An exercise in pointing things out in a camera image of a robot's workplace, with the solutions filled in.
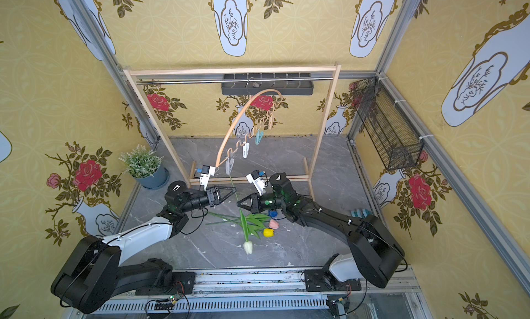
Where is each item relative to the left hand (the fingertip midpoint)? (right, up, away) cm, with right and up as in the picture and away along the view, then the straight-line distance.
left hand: (238, 193), depth 75 cm
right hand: (0, -6, -1) cm, 6 cm away
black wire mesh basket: (+64, +18, +10) cm, 67 cm away
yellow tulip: (+5, -15, +10) cm, 19 cm away
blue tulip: (+13, -11, +14) cm, 22 cm away
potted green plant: (-42, +9, +14) cm, 45 cm away
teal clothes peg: (+7, +21, +4) cm, 23 cm away
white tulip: (+4, -18, -2) cm, 18 cm away
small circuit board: (-25, -39, -3) cm, 46 cm away
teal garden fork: (+52, -12, +15) cm, 55 cm away
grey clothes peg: (-2, +11, -6) cm, 13 cm away
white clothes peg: (+3, +16, -1) cm, 16 cm away
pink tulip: (+13, -15, +11) cm, 23 cm away
